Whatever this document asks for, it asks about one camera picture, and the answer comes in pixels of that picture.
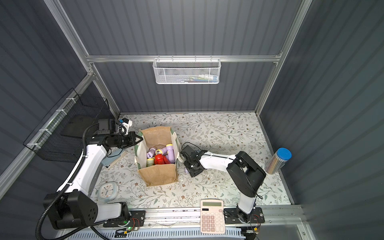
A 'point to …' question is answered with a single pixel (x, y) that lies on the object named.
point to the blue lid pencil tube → (277, 161)
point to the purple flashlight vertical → (150, 154)
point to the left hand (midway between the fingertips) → (142, 139)
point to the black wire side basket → (60, 136)
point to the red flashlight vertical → (159, 159)
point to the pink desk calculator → (212, 216)
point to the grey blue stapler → (114, 155)
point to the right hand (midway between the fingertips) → (186, 168)
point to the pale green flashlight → (150, 162)
